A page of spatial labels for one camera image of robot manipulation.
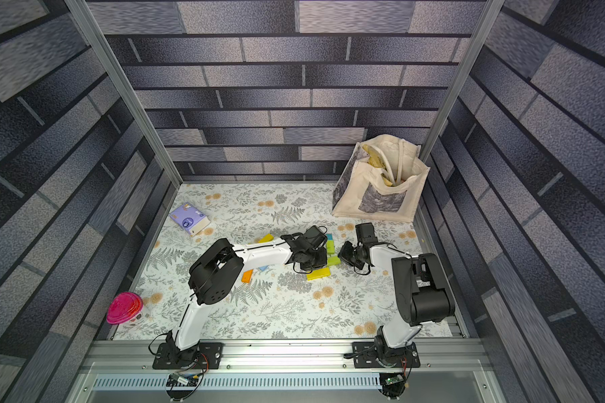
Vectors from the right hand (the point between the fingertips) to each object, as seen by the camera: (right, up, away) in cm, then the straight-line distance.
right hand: (338, 255), depth 96 cm
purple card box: (-59, +13, +4) cm, 61 cm away
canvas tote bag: (+15, +29, -9) cm, 34 cm away
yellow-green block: (-8, -5, -8) cm, 13 cm away
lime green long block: (-3, -1, -4) cm, 5 cm away
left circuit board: (-49, -31, -25) cm, 63 cm away
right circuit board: (+13, -33, -23) cm, 42 cm away
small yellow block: (-28, +7, +4) cm, 29 cm away
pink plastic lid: (-68, -11, -22) cm, 72 cm away
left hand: (-4, -2, -5) cm, 6 cm away
